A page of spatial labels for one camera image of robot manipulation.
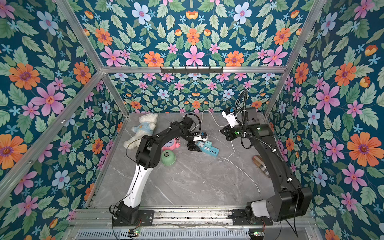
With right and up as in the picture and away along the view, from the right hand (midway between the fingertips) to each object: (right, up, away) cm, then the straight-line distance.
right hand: (227, 127), depth 76 cm
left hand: (-13, -10, +24) cm, 29 cm away
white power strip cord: (-6, +10, +43) cm, 44 cm away
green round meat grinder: (-33, -17, +8) cm, 38 cm away
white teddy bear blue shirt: (-51, +2, +25) cm, 56 cm away
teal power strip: (-10, -14, +20) cm, 26 cm away
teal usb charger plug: (-9, -11, +18) cm, 23 cm away
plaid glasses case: (+22, -21, +14) cm, 34 cm away
